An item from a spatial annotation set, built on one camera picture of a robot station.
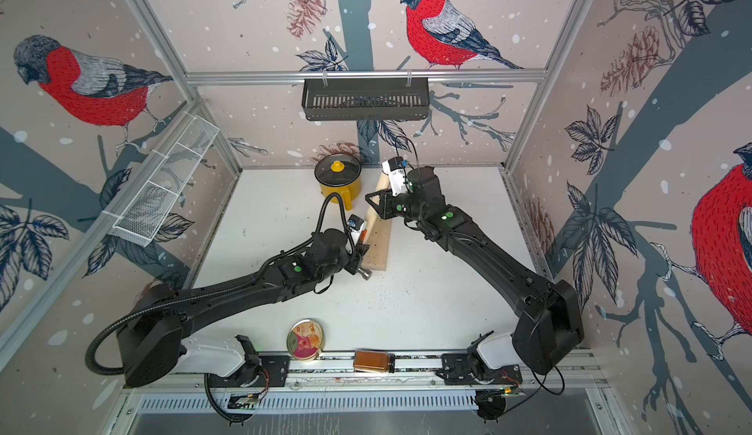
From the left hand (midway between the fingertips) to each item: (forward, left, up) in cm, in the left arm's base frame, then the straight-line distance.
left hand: (369, 240), depth 80 cm
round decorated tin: (-23, +17, -13) cm, 31 cm away
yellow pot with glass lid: (+34, +13, -9) cm, 38 cm away
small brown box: (-28, -1, -13) cm, 31 cm away
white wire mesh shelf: (+4, +64, +4) cm, 64 cm away
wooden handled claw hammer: (+6, -4, +18) cm, 19 cm away
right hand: (+7, -1, +12) cm, 14 cm away
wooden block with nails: (+1, -2, -13) cm, 13 cm away
